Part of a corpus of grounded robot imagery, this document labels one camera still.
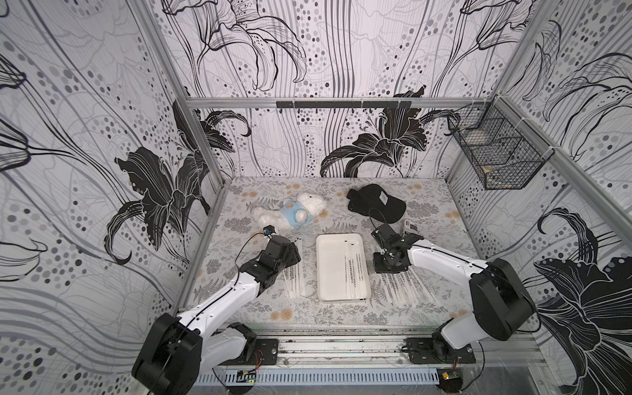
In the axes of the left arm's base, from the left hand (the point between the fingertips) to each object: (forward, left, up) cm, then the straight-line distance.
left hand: (293, 255), depth 87 cm
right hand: (0, -32, -5) cm, 33 cm away
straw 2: (-3, -23, -5) cm, 24 cm away
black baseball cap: (+29, -32, -3) cm, 44 cm away
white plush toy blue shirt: (+16, +2, +3) cm, 17 cm away
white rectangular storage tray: (-3, -18, -6) cm, 19 cm away
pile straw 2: (-9, -41, -4) cm, 42 cm away
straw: (-3, -25, -5) cm, 26 cm away
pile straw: (-5, 0, -6) cm, 8 cm away
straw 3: (-3, -21, -7) cm, 22 cm away
